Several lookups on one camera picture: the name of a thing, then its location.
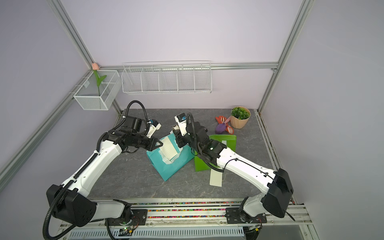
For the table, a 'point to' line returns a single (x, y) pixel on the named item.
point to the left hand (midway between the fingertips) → (161, 144)
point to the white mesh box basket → (96, 94)
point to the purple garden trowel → (220, 128)
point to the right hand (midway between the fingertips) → (176, 128)
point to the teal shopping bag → (167, 171)
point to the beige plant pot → (237, 123)
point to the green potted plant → (240, 112)
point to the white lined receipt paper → (167, 148)
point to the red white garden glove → (221, 119)
